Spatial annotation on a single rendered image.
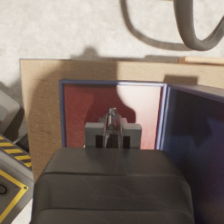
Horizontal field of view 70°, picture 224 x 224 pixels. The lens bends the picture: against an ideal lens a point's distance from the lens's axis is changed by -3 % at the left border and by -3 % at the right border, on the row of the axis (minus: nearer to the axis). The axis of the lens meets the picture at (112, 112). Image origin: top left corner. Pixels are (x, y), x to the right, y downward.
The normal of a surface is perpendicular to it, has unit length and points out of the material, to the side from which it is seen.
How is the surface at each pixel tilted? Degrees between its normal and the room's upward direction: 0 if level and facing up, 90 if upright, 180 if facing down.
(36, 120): 0
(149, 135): 0
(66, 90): 0
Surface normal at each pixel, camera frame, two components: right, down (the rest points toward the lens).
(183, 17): -0.05, 0.99
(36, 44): 0.00, 0.26
